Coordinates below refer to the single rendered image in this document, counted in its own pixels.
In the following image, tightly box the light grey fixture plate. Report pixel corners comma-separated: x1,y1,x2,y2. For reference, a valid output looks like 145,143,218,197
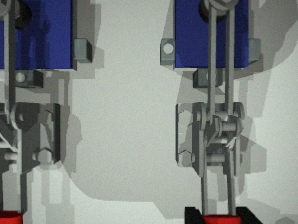
16,0,298,224

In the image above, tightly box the blue rectangular block with slot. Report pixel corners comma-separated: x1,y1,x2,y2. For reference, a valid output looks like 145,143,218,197
0,0,77,72
173,0,248,71

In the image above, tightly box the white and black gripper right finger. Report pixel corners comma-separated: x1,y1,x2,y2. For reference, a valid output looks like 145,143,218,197
236,207,263,224

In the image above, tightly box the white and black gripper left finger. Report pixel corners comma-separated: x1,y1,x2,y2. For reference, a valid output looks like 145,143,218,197
184,207,206,224

